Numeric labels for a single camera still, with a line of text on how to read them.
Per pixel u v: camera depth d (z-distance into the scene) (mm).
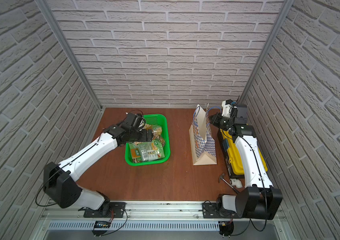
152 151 899
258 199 388
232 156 773
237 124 559
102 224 724
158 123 1049
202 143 717
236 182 808
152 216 731
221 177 846
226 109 694
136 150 867
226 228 703
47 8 707
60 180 401
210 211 736
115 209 745
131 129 609
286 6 689
